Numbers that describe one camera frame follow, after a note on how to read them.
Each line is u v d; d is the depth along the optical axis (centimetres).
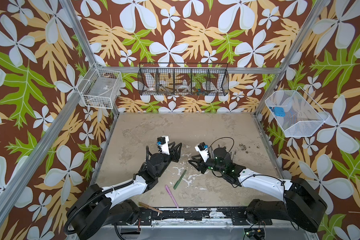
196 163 72
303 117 78
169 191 82
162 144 67
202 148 69
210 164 69
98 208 41
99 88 86
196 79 97
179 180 86
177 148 72
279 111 86
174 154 69
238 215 74
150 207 77
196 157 78
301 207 42
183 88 99
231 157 96
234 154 96
